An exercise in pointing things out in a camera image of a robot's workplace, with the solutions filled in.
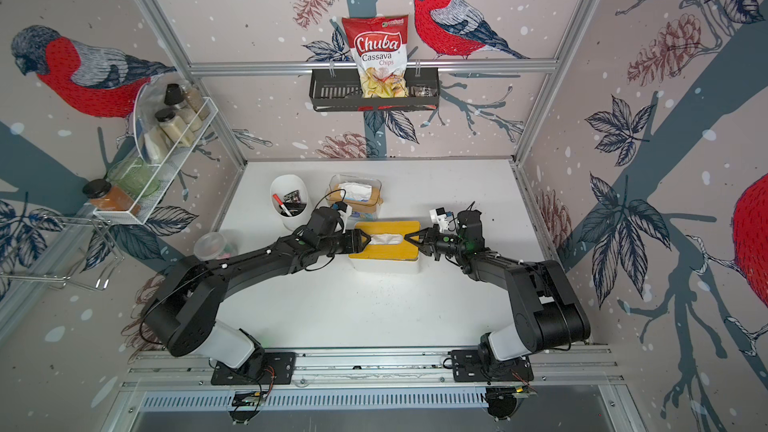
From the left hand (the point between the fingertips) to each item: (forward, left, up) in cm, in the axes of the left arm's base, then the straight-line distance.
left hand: (370, 234), depth 87 cm
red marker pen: (+12, +30, -1) cm, 33 cm away
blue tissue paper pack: (+12, +4, -7) cm, 14 cm away
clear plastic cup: (-2, +49, -3) cm, 49 cm away
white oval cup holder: (+16, +27, +1) cm, 31 cm away
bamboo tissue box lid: (+12, +1, -2) cm, 12 cm away
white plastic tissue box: (-9, -3, -3) cm, 10 cm away
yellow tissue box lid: (-6, -10, +2) cm, 12 cm away
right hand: (-3, -11, +2) cm, 11 cm away
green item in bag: (+3, +57, +24) cm, 61 cm away
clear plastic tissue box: (+16, +3, -1) cm, 16 cm away
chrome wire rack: (-16, +62, +14) cm, 65 cm away
